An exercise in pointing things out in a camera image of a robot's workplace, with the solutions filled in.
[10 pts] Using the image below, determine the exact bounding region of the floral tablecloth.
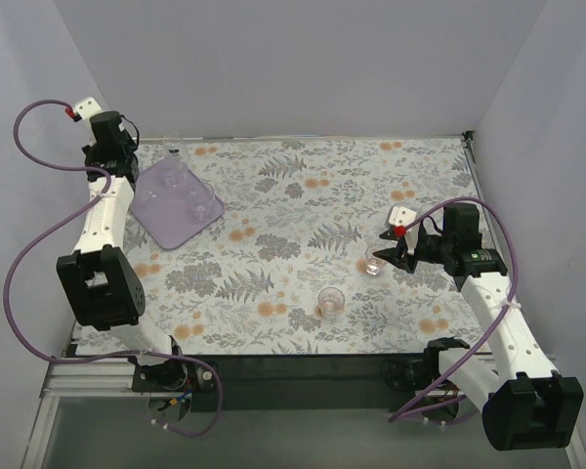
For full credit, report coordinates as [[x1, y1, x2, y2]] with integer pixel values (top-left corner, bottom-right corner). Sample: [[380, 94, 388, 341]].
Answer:
[[75, 138, 527, 357]]

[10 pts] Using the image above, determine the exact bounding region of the clear ribbed tumbler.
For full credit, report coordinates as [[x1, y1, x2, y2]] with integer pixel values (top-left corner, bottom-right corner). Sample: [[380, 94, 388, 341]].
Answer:
[[158, 156, 188, 189]]

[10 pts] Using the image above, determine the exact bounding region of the clear faceted tumbler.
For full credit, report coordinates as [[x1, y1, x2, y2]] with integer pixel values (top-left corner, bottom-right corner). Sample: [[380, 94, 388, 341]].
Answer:
[[188, 182, 215, 221]]

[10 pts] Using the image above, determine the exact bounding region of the small shot glass right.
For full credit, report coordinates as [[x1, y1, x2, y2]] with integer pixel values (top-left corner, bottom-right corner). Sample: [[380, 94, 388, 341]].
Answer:
[[365, 244, 387, 277]]

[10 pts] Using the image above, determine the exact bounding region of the tall plain flute glass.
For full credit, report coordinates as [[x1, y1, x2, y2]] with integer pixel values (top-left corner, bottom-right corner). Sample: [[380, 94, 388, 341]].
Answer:
[[133, 184, 160, 206]]

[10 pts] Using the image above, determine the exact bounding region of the small shot glass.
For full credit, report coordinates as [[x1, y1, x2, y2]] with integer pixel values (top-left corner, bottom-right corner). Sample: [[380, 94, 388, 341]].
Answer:
[[365, 244, 387, 277], [317, 287, 345, 319]]

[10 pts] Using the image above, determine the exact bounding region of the small shot glass front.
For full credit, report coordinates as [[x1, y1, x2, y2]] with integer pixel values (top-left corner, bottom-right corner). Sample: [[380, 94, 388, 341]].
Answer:
[[317, 287, 345, 319]]

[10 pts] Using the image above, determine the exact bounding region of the labelled champagne flute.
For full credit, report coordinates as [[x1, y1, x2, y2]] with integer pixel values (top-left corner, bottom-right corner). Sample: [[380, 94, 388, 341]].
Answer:
[[163, 136, 186, 170]]

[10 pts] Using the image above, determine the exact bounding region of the aluminium frame rail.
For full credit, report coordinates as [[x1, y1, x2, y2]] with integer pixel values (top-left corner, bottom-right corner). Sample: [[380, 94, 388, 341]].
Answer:
[[21, 360, 134, 468]]

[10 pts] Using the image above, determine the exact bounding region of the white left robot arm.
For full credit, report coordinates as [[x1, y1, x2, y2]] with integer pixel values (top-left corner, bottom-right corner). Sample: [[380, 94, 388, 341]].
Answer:
[[57, 110, 180, 366]]

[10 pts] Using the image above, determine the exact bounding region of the lilac plastic tray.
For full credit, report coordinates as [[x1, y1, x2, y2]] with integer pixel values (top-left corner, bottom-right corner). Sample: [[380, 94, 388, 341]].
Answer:
[[131, 159, 225, 250]]

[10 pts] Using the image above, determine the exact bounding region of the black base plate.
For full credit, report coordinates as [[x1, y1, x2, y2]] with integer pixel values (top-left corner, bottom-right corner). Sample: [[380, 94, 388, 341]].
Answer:
[[129, 354, 470, 416]]

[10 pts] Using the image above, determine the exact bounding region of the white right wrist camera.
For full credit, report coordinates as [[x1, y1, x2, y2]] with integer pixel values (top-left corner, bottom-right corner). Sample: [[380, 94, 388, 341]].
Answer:
[[388, 205, 419, 255]]

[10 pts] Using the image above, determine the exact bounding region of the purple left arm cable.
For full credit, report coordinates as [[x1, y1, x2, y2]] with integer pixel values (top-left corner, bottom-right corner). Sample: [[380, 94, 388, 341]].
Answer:
[[3, 99, 224, 437]]

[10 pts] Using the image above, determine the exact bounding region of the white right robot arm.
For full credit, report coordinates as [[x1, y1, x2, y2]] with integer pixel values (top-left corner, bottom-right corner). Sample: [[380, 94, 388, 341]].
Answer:
[[373, 196, 584, 451]]

